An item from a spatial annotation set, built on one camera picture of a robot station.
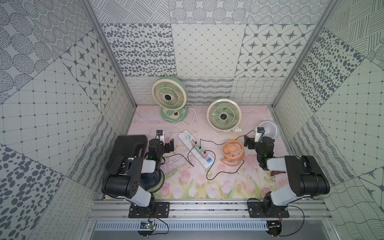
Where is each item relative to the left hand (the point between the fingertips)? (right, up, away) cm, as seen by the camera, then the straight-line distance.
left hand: (163, 137), depth 94 cm
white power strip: (+14, -1, +4) cm, 14 cm away
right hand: (+57, 0, +1) cm, 57 cm away
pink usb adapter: (+26, -8, -8) cm, 28 cm away
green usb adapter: (+23, -6, -6) cm, 24 cm away
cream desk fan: (+40, +14, +3) cm, 42 cm away
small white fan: (+69, +5, -1) cm, 69 cm away
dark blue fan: (-2, -21, -18) cm, 28 cm away
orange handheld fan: (+43, -8, -8) cm, 44 cm away
